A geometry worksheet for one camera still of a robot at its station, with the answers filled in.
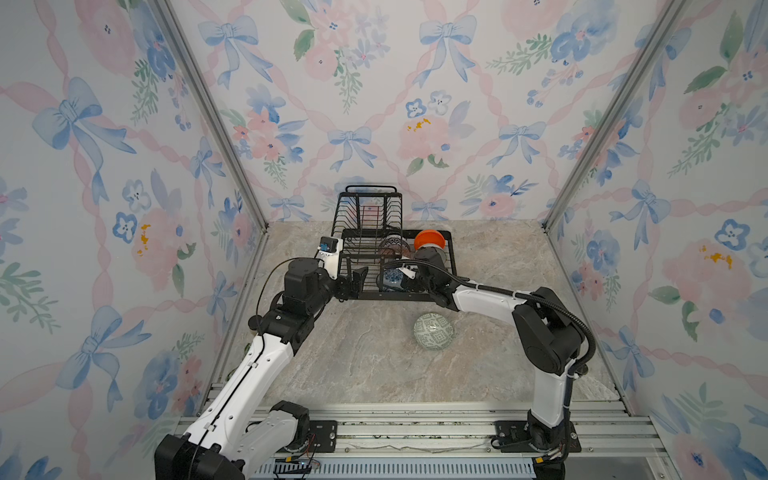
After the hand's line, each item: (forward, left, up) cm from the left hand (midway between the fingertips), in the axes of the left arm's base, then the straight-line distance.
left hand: (351, 261), depth 75 cm
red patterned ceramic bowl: (+5, -12, -2) cm, 13 cm away
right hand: (+14, -18, -15) cm, 27 cm away
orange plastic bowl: (+26, -24, -19) cm, 40 cm away
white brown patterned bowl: (+24, -11, -18) cm, 32 cm away
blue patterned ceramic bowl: (+12, -11, -23) cm, 28 cm away
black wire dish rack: (+33, -2, -20) cm, 38 cm away
